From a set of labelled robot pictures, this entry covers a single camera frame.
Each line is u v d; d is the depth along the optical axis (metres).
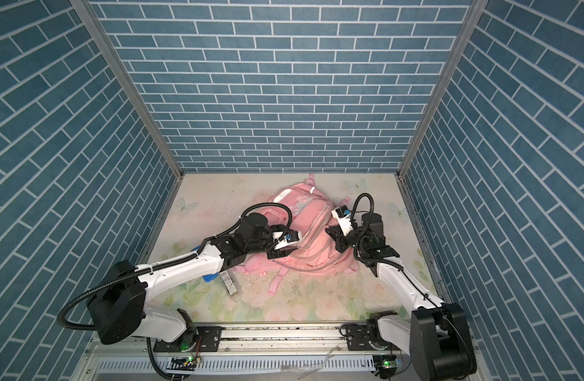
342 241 0.74
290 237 0.67
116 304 0.42
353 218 0.72
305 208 0.93
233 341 0.75
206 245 0.58
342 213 0.72
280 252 0.71
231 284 0.84
